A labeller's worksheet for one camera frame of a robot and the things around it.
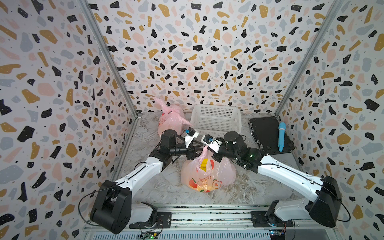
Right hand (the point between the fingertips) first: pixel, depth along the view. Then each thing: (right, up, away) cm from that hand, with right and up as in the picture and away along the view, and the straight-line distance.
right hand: (207, 145), depth 74 cm
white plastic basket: (+8, +15, +43) cm, 46 cm away
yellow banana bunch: (-2, -10, 0) cm, 10 cm away
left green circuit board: (-27, -42, -4) cm, 50 cm away
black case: (+45, +6, +37) cm, 58 cm away
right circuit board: (+33, -43, -3) cm, 54 cm away
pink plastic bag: (-21, +15, +20) cm, 33 cm away
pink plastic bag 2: (-1, -14, -1) cm, 14 cm away
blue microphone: (+51, +6, +26) cm, 58 cm away
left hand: (-1, -1, +1) cm, 2 cm away
